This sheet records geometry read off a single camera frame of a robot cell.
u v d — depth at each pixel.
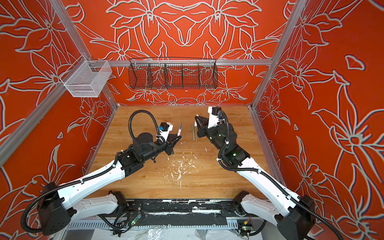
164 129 0.59
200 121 0.67
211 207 0.74
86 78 0.92
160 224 0.70
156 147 0.54
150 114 0.57
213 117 0.57
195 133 0.62
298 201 0.39
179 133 0.68
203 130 0.59
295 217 0.37
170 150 0.63
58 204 0.40
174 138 0.66
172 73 1.00
